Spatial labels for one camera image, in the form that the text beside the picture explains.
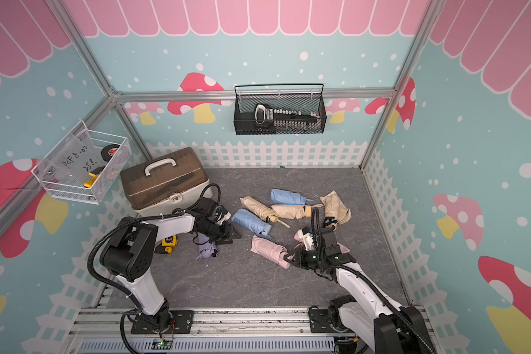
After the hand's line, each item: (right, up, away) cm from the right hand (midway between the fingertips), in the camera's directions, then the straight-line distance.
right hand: (287, 258), depth 82 cm
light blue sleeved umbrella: (-15, +12, +13) cm, 24 cm away
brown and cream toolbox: (-47, +29, +6) cm, 56 cm away
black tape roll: (-65, +40, -2) cm, 76 cm away
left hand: (-20, +4, +9) cm, 23 cm away
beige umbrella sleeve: (+23, +18, +17) cm, 34 cm away
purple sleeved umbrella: (-32, +2, +5) cm, 32 cm away
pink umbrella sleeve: (+4, +9, -2) cm, 10 cm away
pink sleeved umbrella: (-5, +2, +1) cm, 5 cm away
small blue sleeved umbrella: (0, +22, +21) cm, 31 cm away
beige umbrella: (+22, +11, +13) cm, 28 cm away
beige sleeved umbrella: (+3, +16, +16) cm, 23 cm away
